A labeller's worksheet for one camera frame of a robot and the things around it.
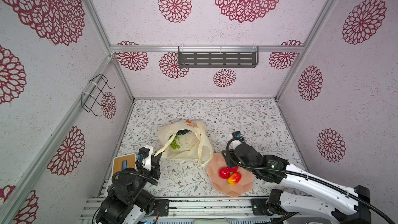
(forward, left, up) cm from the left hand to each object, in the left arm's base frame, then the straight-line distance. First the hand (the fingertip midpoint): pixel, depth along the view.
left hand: (161, 154), depth 69 cm
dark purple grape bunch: (+23, -7, -19) cm, 31 cm away
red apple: (-3, -30, -16) cm, 34 cm away
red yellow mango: (-5, -35, -18) cm, 40 cm away
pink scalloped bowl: (+3, -27, -17) cm, 32 cm away
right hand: (+3, -28, -4) cm, 29 cm away
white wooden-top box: (+3, +25, -17) cm, 30 cm away
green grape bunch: (+16, -3, -21) cm, 26 cm away
